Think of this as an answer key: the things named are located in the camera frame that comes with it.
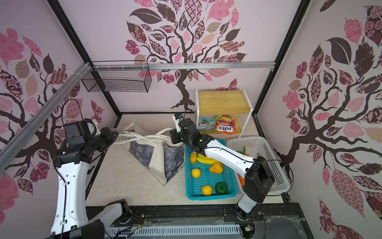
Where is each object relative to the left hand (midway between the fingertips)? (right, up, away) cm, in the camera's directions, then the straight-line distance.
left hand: (117, 135), depth 69 cm
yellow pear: (+50, -20, +15) cm, 56 cm away
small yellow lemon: (+38, -23, +14) cm, 46 cm away
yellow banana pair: (+44, -17, +21) cm, 51 cm away
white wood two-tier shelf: (+53, +17, +12) cm, 57 cm away
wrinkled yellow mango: (+36, -15, +20) cm, 44 cm away
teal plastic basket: (+36, -30, +14) cm, 49 cm away
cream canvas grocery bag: (+17, -10, +7) cm, 21 cm away
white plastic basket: (+77, -9, +26) cm, 82 cm away
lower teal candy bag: (+45, +7, +21) cm, 50 cm away
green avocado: (+51, -29, +8) cm, 59 cm away
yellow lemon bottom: (+44, -30, +8) cm, 54 cm away
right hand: (+25, +3, +9) cm, 27 cm away
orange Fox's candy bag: (+56, +6, +20) cm, 60 cm away
